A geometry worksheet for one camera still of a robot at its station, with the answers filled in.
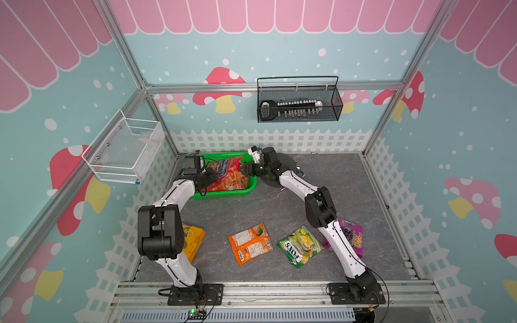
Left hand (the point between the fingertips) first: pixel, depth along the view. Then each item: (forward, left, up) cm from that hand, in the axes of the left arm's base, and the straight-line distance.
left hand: (216, 177), depth 95 cm
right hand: (+5, -10, 0) cm, 11 cm away
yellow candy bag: (-27, +6, -6) cm, 28 cm away
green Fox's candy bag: (-29, -39, -9) cm, 49 cm away
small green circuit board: (-53, +2, -14) cm, 54 cm away
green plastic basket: (+1, -17, -3) cm, 18 cm away
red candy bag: (+2, -6, -1) cm, 7 cm away
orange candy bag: (-28, -18, -10) cm, 35 cm away
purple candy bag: (-24, -61, -6) cm, 66 cm away
